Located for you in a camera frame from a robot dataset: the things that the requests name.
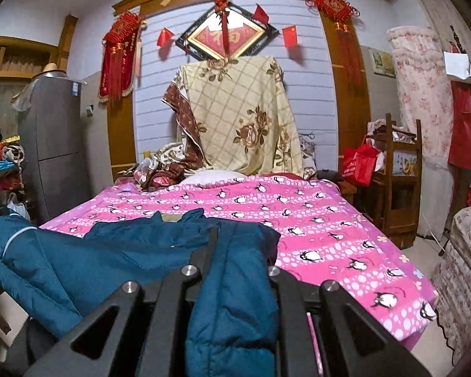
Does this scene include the wooden cabinet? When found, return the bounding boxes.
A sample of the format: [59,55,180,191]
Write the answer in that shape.
[0,15,79,134]

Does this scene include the white plastic bag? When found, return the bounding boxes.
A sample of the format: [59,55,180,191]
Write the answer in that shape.
[6,194,32,221]

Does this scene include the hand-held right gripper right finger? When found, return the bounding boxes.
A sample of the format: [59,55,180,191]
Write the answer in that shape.
[266,266,433,377]

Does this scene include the small wall calendar picture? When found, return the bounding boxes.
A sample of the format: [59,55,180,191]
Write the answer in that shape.
[369,47,396,78]

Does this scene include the wooden shelf rack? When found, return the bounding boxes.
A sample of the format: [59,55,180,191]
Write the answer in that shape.
[367,113,422,248]

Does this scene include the cream floral checked quilt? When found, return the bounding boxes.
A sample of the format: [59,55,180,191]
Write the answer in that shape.
[163,55,305,177]

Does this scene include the straw hat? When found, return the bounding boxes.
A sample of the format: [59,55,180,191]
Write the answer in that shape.
[35,63,68,78]

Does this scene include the floral lace sofa cover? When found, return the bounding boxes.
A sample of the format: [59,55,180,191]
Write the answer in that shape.
[432,204,471,366]

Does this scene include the white hanging cloth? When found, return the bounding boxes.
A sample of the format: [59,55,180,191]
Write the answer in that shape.
[443,51,471,83]

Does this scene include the pink penguin print blanket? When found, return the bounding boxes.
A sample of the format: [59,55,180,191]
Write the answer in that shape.
[39,175,438,377]

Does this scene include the small red knot tassel ornament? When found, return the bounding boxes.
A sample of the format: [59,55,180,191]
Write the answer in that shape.
[208,0,238,56]

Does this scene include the translucent crumpled plastic bag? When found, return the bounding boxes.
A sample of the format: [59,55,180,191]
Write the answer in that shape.
[11,86,40,111]

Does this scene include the teal quilted zip jacket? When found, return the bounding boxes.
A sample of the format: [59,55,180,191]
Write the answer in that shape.
[0,208,281,377]

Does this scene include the white pillow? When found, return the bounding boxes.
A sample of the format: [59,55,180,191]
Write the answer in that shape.
[181,169,247,185]

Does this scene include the diamond framed wall picture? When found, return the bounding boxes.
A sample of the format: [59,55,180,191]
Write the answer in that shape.
[175,2,279,61]

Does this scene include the clear plastic bag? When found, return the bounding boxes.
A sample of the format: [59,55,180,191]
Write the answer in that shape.
[133,157,158,189]

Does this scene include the pile of colourful clothes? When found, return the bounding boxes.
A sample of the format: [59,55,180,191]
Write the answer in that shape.
[0,135,28,205]

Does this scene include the red hanging garment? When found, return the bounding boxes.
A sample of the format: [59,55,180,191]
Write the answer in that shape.
[447,43,471,171]

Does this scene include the large red knot wall hanging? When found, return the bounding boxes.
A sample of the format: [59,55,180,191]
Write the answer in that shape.
[98,11,146,105]
[308,0,364,87]

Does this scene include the brown cream patterned bedding heap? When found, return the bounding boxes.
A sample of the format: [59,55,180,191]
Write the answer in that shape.
[135,141,205,191]

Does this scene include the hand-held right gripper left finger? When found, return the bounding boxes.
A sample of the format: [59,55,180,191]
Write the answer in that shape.
[24,227,219,377]

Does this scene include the grey refrigerator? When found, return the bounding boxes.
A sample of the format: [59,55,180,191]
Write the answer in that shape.
[18,75,93,224]

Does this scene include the red shopping bag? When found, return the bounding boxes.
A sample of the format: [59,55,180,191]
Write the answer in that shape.
[339,135,381,187]

